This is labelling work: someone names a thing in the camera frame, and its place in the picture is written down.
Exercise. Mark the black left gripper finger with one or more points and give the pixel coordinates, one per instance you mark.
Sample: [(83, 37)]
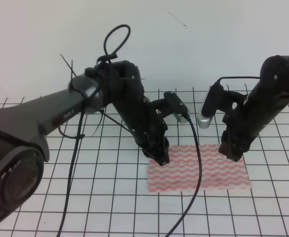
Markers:
[(161, 154)]

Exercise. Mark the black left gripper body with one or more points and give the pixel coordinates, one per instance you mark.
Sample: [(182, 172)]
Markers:
[(143, 122)]

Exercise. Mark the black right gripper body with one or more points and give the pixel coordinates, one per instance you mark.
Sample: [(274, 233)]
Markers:
[(249, 118)]

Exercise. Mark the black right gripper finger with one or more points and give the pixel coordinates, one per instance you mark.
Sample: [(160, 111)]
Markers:
[(233, 150)]

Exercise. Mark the pink wavy striped towel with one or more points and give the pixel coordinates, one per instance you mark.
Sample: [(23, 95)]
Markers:
[(181, 174)]

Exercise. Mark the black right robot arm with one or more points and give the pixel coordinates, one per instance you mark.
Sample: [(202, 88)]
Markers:
[(274, 80)]

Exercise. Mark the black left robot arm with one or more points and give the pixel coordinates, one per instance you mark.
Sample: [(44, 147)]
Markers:
[(24, 127)]

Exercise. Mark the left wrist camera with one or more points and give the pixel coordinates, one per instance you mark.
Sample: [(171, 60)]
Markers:
[(171, 104)]

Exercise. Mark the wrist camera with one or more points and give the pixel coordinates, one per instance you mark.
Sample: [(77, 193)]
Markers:
[(217, 99), (171, 104)]

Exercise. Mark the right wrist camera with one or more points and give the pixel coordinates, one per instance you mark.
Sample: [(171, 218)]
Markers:
[(217, 99)]

